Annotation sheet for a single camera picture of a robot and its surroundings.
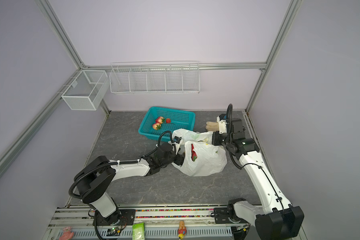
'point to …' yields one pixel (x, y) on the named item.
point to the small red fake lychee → (168, 120)
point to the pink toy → (67, 234)
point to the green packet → (138, 231)
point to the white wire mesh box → (86, 90)
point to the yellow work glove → (212, 126)
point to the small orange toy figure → (182, 230)
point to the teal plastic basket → (180, 119)
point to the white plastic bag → (211, 158)
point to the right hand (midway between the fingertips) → (214, 135)
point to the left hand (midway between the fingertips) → (185, 153)
